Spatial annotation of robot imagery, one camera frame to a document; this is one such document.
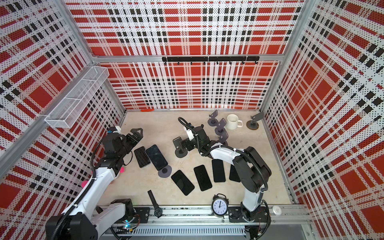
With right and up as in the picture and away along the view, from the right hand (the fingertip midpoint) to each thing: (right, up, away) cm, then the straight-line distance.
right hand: (185, 141), depth 89 cm
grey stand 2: (-4, -8, +9) cm, 13 cm away
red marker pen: (-37, +22, +38) cm, 57 cm away
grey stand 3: (+24, +6, +17) cm, 30 cm away
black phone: (-15, -10, -6) cm, 19 cm away
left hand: (-24, +4, -8) cm, 26 cm away
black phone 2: (-1, -24, -5) cm, 24 cm away
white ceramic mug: (+33, +12, +16) cm, 38 cm away
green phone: (+20, -18, -1) cm, 27 cm away
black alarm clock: (+19, -32, -15) cm, 40 cm away
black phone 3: (+11, -22, -3) cm, 25 cm away
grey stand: (-12, -19, -1) cm, 22 cm away
